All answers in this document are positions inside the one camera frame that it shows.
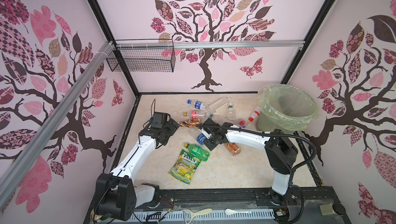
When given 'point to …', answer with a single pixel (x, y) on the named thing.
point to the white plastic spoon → (229, 211)
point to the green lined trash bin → (286, 107)
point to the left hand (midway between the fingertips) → (175, 131)
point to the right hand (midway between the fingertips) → (209, 139)
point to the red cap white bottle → (255, 113)
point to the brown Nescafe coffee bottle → (190, 123)
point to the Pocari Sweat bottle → (198, 133)
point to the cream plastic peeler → (202, 211)
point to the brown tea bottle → (233, 148)
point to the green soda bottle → (197, 152)
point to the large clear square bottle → (220, 118)
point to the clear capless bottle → (221, 102)
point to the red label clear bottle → (196, 114)
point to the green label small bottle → (231, 113)
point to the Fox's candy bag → (184, 166)
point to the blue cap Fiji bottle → (242, 123)
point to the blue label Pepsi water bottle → (199, 105)
